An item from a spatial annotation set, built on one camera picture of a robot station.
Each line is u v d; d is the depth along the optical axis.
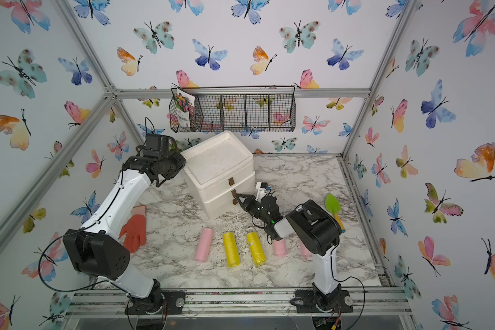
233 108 0.98
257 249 0.85
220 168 0.83
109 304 0.76
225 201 0.90
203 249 0.84
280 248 0.83
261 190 0.87
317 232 0.52
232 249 0.83
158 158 0.61
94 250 0.42
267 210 0.75
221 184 0.81
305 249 0.55
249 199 0.83
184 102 0.87
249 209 0.82
